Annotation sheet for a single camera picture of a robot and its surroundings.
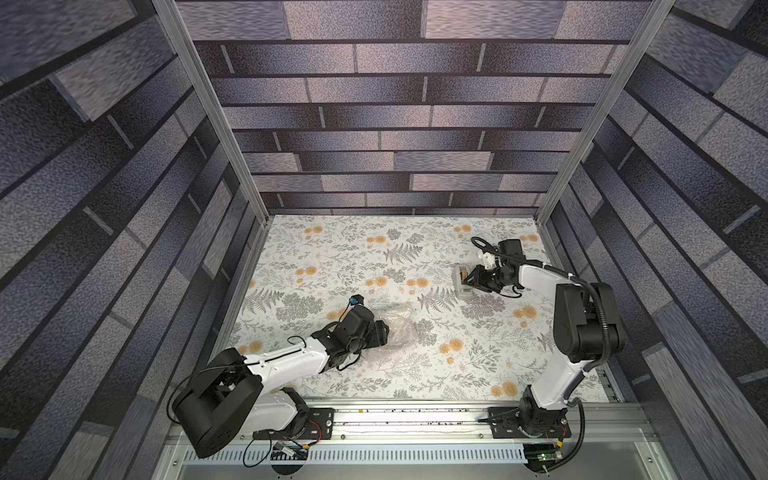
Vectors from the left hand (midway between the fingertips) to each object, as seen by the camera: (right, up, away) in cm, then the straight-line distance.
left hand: (384, 331), depth 86 cm
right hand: (+28, +14, +12) cm, 33 cm away
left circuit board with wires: (-22, -25, -15) cm, 36 cm away
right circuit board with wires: (+38, -26, -15) cm, 49 cm away
